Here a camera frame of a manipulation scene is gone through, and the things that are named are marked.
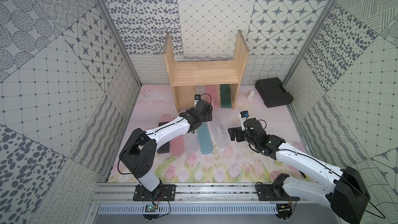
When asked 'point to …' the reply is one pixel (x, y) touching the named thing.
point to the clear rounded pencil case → (190, 143)
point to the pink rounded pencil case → (177, 145)
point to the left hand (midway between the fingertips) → (202, 109)
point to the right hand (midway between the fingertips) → (237, 129)
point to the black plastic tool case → (273, 92)
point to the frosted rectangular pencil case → (200, 89)
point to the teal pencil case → (205, 139)
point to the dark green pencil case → (225, 96)
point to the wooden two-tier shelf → (186, 75)
